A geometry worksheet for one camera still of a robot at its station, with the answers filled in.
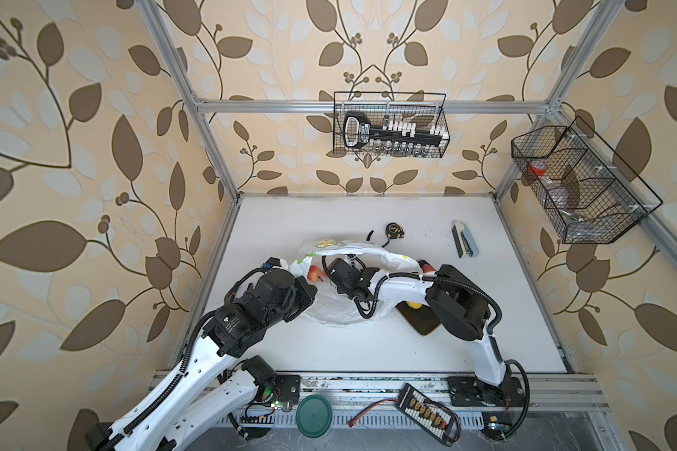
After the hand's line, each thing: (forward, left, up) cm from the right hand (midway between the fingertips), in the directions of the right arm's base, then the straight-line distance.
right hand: (346, 279), depth 95 cm
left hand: (-14, +6, +21) cm, 26 cm away
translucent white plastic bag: (-10, +5, +3) cm, 12 cm away
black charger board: (-39, -20, +1) cm, 44 cm away
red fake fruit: (+4, -29, -1) cm, 29 cm away
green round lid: (-39, +8, +9) cm, 41 cm away
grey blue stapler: (+13, -43, +2) cm, 45 cm away
